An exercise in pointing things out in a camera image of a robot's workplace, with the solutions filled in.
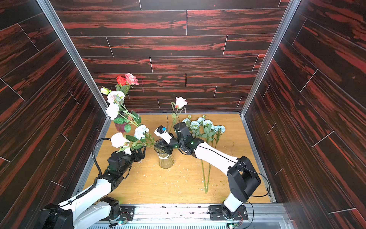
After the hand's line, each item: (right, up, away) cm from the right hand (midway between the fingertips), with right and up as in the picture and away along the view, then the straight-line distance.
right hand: (159, 141), depth 79 cm
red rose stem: (-27, +36, +14) cm, 47 cm away
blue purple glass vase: (-35, +8, +31) cm, 47 cm away
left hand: (-11, -3, +5) cm, 12 cm away
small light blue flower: (+39, +6, +26) cm, 47 cm away
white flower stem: (+27, -28, +3) cm, 39 cm away
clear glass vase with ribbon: (+4, -10, +1) cm, 11 cm away
